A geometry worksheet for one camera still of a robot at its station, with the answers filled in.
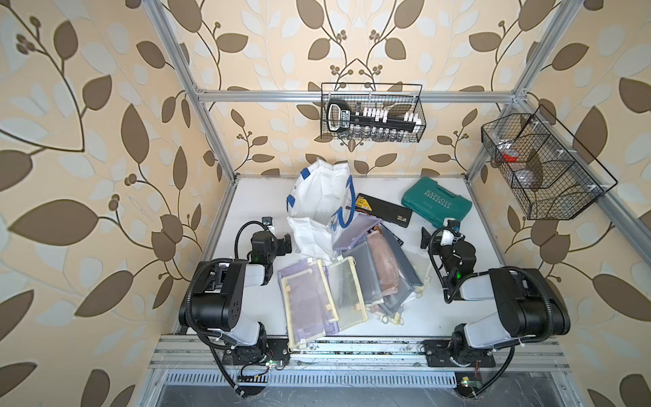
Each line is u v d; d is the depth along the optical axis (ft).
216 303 1.46
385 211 3.42
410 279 2.83
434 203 3.45
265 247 2.43
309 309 2.76
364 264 2.82
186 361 2.42
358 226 3.18
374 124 2.77
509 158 2.69
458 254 2.29
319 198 3.66
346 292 2.75
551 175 2.39
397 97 2.99
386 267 2.78
